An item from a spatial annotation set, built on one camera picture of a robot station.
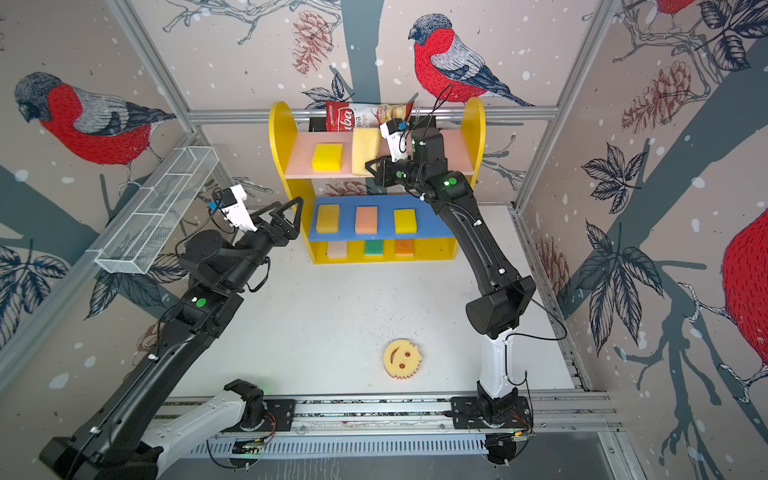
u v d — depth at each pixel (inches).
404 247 41.9
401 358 31.4
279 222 21.3
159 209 31.1
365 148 28.1
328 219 37.6
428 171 22.5
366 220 37.4
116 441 14.9
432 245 42.9
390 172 25.4
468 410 29.2
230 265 18.1
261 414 28.4
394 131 24.6
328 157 29.2
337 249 40.5
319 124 37.0
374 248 41.7
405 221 37.6
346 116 33.8
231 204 20.4
